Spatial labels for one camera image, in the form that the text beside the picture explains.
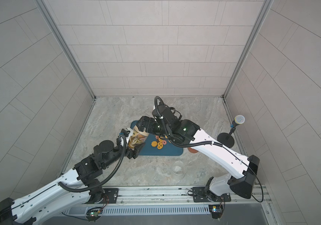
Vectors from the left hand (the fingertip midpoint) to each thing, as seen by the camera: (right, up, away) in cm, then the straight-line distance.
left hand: (141, 138), depth 71 cm
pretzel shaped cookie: (+9, -8, +18) cm, 21 cm away
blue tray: (+16, -10, +17) cm, 25 cm away
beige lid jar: (-1, +1, -4) cm, 5 cm away
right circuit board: (+37, -35, -2) cm, 51 cm away
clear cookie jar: (+20, -20, +10) cm, 30 cm away
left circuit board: (-21, -34, -6) cm, 41 cm away
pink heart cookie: (+11, -7, +18) cm, 23 cm away
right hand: (+1, +6, -6) cm, 9 cm away
